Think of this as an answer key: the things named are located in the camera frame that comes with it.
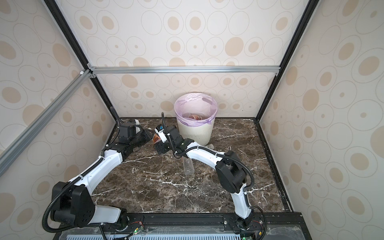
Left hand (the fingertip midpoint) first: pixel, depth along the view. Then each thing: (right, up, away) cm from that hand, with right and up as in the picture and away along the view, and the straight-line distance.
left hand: (157, 129), depth 82 cm
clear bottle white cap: (+16, -23, +15) cm, 32 cm away
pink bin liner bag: (+21, +14, +17) cm, 30 cm away
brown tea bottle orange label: (0, -5, -1) cm, 5 cm away
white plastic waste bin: (+25, -3, +7) cm, 26 cm away
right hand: (0, -7, +4) cm, 8 cm away
